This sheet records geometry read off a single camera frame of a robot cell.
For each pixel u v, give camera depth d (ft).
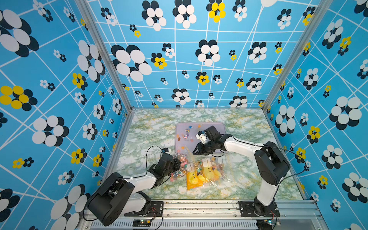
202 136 2.79
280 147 3.33
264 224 2.28
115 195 1.48
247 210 2.37
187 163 2.89
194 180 2.63
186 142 3.27
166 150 2.71
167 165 2.29
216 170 2.71
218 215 2.37
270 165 1.57
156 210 2.38
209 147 2.53
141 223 2.37
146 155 3.07
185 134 3.35
